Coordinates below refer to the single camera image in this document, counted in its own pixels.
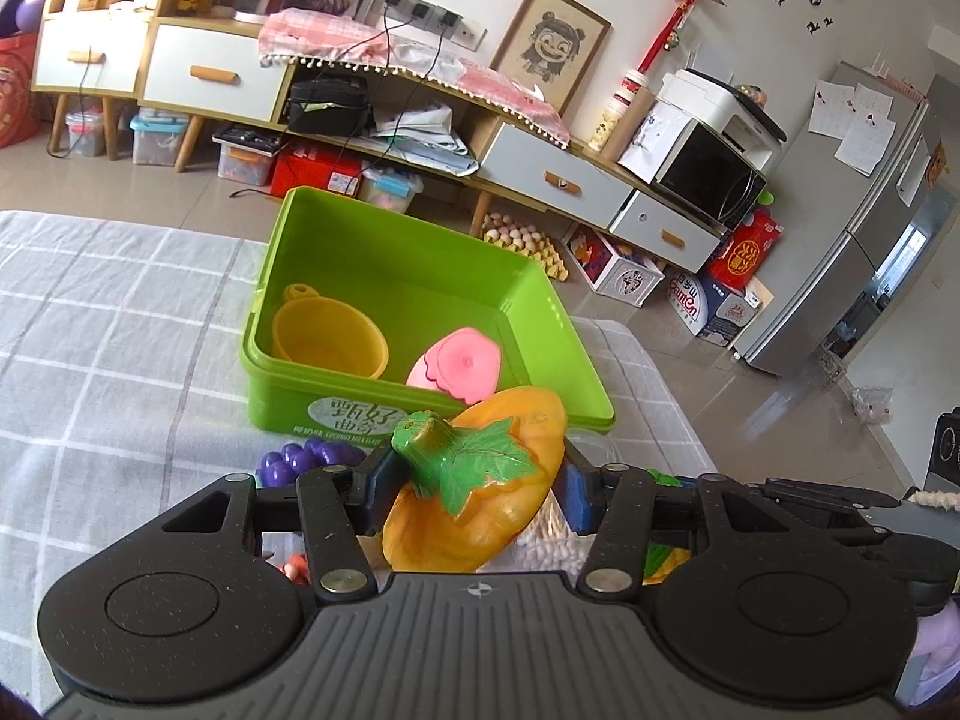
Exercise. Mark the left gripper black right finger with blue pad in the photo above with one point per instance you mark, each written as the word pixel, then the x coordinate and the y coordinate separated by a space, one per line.
pixel 613 503

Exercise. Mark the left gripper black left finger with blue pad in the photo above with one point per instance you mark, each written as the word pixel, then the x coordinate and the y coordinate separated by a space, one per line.
pixel 336 507

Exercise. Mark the purple toy grape bunch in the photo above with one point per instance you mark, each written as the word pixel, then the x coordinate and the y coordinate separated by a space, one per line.
pixel 283 467

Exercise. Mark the orange toy pumpkin half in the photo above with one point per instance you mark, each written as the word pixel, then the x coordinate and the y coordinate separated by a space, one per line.
pixel 475 481

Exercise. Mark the clear cotton swab jar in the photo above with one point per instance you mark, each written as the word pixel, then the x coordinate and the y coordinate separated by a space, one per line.
pixel 547 544

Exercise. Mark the yellow toy cup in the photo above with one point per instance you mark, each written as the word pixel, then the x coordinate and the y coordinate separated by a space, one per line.
pixel 321 332

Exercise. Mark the pink toy shell piece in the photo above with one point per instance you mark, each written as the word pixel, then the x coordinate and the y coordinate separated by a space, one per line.
pixel 465 365

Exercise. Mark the white blue cardboard box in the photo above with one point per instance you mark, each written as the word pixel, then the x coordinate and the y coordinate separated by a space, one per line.
pixel 709 310

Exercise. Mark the white cartoon cardboard box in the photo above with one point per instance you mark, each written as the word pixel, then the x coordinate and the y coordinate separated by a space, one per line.
pixel 611 268

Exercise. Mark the green plastic storage box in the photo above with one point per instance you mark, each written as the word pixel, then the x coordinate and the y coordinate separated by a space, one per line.
pixel 417 282

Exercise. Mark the grey checked tablecloth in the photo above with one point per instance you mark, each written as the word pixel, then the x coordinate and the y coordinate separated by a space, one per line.
pixel 122 394

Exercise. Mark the red gift bag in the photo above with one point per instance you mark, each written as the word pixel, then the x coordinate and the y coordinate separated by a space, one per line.
pixel 742 254

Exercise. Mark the egg carton tray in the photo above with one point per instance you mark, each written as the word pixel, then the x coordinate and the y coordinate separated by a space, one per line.
pixel 505 232

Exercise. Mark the red box under cabinet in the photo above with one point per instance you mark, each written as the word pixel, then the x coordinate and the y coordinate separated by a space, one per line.
pixel 304 163

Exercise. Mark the black microwave oven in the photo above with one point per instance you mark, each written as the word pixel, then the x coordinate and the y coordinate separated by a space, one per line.
pixel 682 157

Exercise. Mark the silver refrigerator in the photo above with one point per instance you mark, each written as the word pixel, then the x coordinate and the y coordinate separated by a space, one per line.
pixel 845 191

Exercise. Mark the black bag in cabinet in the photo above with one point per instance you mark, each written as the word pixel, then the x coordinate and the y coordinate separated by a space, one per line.
pixel 336 106

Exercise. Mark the white printer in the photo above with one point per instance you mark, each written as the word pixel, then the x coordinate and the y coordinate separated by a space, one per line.
pixel 736 118

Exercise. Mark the clear bin blue lid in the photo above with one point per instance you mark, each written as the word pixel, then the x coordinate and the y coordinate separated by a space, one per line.
pixel 157 136

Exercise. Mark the snack jar red lid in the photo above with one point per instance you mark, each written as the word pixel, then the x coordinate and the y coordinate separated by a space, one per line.
pixel 622 115

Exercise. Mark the wooden white tv cabinet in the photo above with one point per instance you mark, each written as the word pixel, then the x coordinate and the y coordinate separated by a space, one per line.
pixel 213 68

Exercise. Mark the framed cartoon girl drawing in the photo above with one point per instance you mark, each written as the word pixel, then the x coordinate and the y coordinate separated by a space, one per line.
pixel 549 46

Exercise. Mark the pink cloth on cabinet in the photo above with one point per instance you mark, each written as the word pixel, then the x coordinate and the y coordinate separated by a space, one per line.
pixel 309 37

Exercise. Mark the tall wooden shelf cabinet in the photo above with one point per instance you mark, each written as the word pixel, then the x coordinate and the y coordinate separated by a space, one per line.
pixel 92 54

